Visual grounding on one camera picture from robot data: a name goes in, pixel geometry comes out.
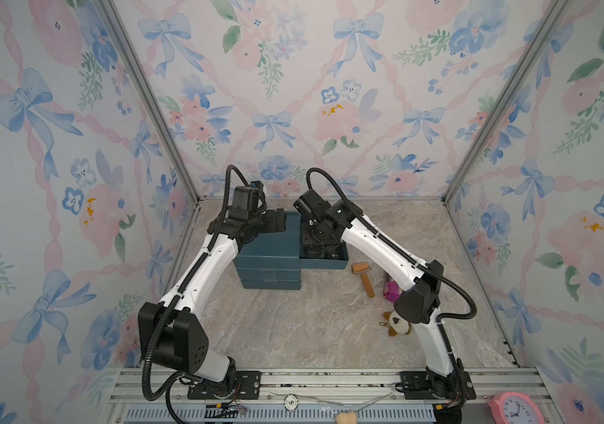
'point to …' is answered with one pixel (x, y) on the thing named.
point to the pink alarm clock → (514, 407)
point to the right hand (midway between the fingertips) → (309, 238)
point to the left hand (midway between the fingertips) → (274, 215)
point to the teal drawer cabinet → (271, 261)
